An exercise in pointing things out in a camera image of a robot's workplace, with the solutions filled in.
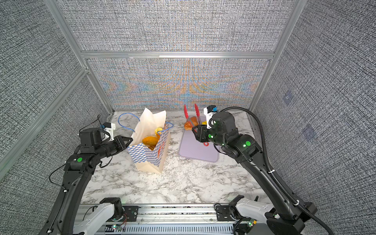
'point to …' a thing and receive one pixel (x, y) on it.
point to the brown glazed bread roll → (188, 125)
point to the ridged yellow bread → (158, 129)
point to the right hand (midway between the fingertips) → (197, 125)
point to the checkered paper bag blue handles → (144, 158)
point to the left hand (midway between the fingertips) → (134, 137)
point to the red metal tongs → (206, 144)
